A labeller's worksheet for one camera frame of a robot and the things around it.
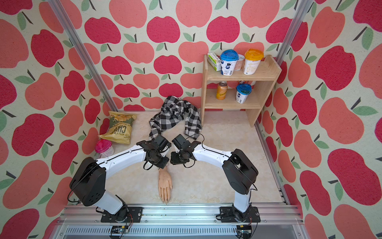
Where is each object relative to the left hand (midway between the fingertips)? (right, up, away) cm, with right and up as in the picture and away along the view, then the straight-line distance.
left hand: (165, 166), depth 86 cm
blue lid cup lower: (+47, +45, +4) cm, 66 cm away
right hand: (+4, +2, 0) cm, 5 cm away
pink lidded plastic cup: (-37, +10, +2) cm, 39 cm away
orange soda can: (+35, +46, +7) cm, 59 cm away
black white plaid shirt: (+3, +35, +24) cm, 43 cm away
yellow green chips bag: (-34, +22, +15) cm, 43 cm away
